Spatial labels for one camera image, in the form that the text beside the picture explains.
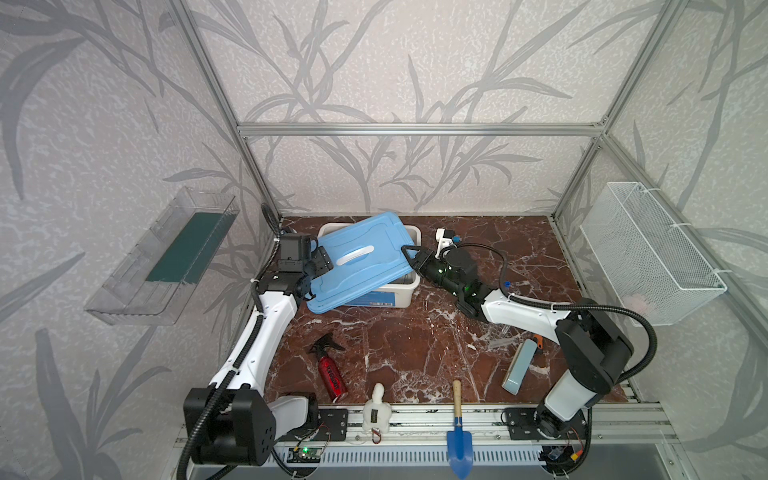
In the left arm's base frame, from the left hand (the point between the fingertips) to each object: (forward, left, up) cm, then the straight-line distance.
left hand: (318, 249), depth 83 cm
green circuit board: (-46, 0, -22) cm, 51 cm away
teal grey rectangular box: (-26, -55, -16) cm, 63 cm away
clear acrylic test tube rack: (-18, -53, -20) cm, 60 cm away
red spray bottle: (-29, -5, -18) cm, 35 cm away
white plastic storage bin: (-8, -23, -11) cm, 26 cm away
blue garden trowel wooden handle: (-43, -38, -19) cm, 60 cm away
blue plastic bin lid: (-1, -13, -1) cm, 13 cm away
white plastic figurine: (-37, -18, -17) cm, 45 cm away
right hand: (+1, -24, +4) cm, 24 cm away
